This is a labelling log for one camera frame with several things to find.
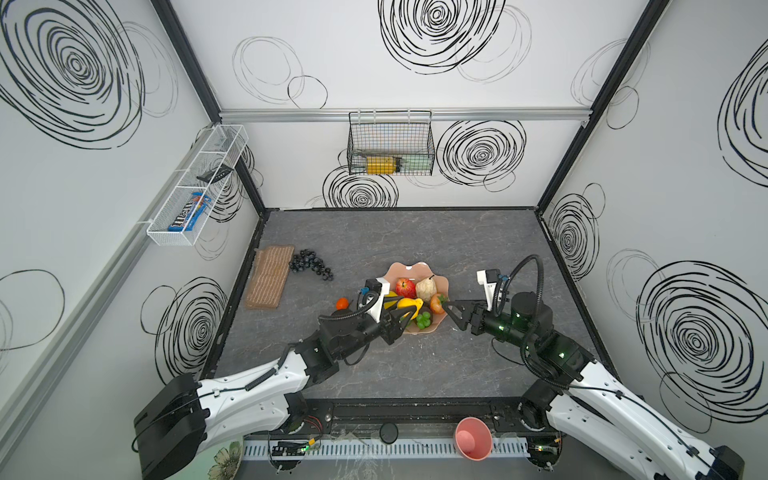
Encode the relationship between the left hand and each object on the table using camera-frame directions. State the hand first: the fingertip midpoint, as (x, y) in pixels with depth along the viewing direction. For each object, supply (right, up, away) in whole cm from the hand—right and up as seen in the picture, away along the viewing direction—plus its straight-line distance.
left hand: (412, 306), depth 70 cm
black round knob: (-6, -26, -7) cm, 27 cm away
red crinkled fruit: (0, +1, +21) cm, 21 cm away
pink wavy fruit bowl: (+4, +5, +27) cm, 28 cm away
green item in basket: (+2, +38, +17) cm, 42 cm away
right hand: (+8, 0, 0) cm, 8 cm away
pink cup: (+15, -32, +1) cm, 35 cm away
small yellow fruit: (0, +1, 0) cm, 1 cm away
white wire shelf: (-57, +45, +21) cm, 75 cm away
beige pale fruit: (+5, +1, +19) cm, 20 cm away
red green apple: (+8, -2, +15) cm, 17 cm away
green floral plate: (-45, -35, -2) cm, 57 cm away
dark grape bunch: (-33, +9, +29) cm, 45 cm away
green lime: (+4, -6, +11) cm, 13 cm away
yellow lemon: (-6, +1, 0) cm, 6 cm away
